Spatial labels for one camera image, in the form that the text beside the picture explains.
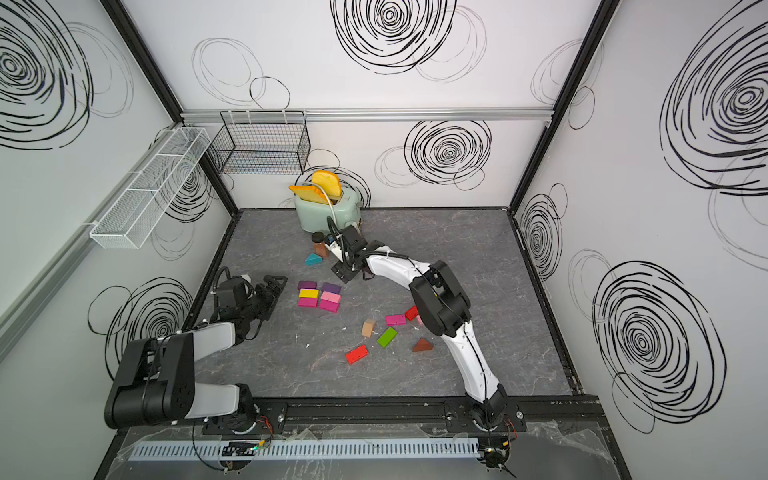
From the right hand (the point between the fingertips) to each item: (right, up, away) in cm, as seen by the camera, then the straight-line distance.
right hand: (350, 260), depth 97 cm
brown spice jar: (-11, +5, +4) cm, 13 cm away
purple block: (-14, -8, +1) cm, 17 cm away
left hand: (-21, -7, -5) cm, 23 cm away
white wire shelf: (-51, +14, -24) cm, 58 cm away
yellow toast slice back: (-8, +27, +4) cm, 28 cm away
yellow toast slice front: (-14, +22, -1) cm, 26 cm away
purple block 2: (-6, -9, 0) cm, 11 cm away
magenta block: (-13, -13, -3) cm, 19 cm away
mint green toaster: (-14, +15, +7) cm, 22 cm away
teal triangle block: (-14, 0, +5) cm, 15 cm away
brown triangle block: (+22, -23, -12) cm, 35 cm away
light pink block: (-6, -11, -1) cm, 13 cm away
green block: (+12, -21, -11) cm, 27 cm away
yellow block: (-13, -11, -1) cm, 17 cm away
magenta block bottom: (+15, -17, -8) cm, 24 cm away
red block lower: (+4, -25, -14) cm, 29 cm away
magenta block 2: (-6, -14, -3) cm, 16 cm away
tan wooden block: (+7, -19, -9) cm, 22 cm away
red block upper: (+20, -16, -6) cm, 26 cm away
